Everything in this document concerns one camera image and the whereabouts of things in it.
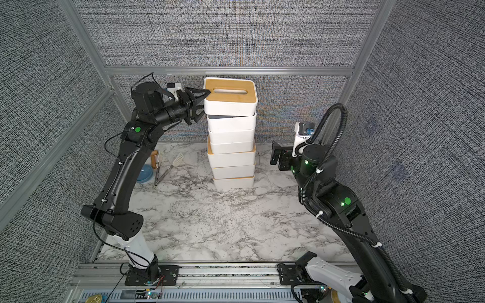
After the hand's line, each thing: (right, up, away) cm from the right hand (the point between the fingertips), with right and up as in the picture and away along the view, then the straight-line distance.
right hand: (290, 137), depth 57 cm
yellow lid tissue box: (-18, -12, +29) cm, 36 cm away
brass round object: (-65, -55, +8) cm, 86 cm away
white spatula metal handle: (-57, -15, +46) cm, 75 cm away
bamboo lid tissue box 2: (-18, -6, +25) cm, 31 cm away
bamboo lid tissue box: (-19, -2, +18) cm, 26 cm away
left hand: (-23, +14, +3) cm, 28 cm away
